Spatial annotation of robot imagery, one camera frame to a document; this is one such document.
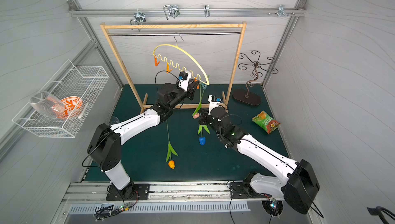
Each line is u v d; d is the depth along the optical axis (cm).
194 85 70
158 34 63
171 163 80
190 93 69
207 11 78
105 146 45
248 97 111
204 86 76
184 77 64
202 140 73
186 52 70
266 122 95
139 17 78
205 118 67
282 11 77
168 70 86
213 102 66
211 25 63
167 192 75
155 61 89
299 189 39
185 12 80
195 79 75
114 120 93
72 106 66
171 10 75
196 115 91
